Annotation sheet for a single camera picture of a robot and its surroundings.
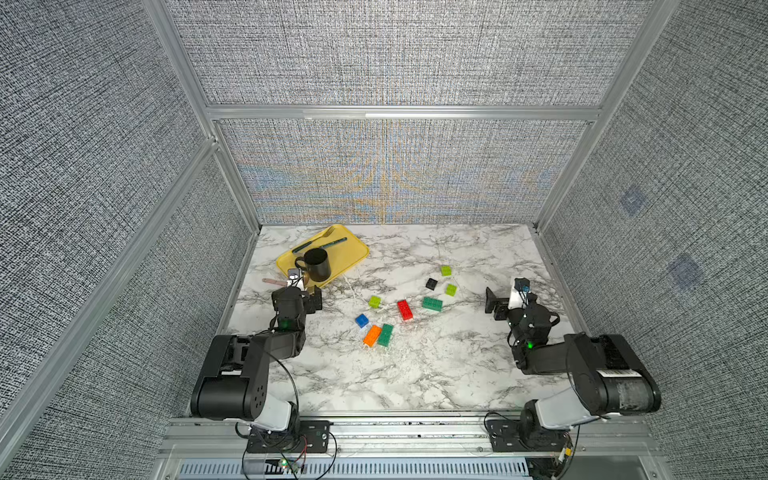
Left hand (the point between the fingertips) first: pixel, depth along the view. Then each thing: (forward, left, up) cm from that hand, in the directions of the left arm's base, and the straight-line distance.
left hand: (303, 284), depth 93 cm
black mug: (+8, -3, -1) cm, 9 cm away
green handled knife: (+23, -6, -8) cm, 25 cm away
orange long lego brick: (-15, -21, -7) cm, 27 cm away
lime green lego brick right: (0, -48, -7) cm, 48 cm away
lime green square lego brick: (-3, -22, -7) cm, 23 cm away
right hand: (-4, -62, +4) cm, 62 cm away
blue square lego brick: (-10, -18, -6) cm, 21 cm away
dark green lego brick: (-15, -25, -7) cm, 30 cm away
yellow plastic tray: (+20, -12, -7) cm, 24 cm away
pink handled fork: (+7, +13, -8) cm, 17 cm away
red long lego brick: (-7, -32, -7) cm, 33 cm away
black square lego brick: (+4, -42, -8) cm, 42 cm away
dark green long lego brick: (-5, -41, -7) cm, 41 cm away
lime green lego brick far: (+9, -48, -9) cm, 49 cm away
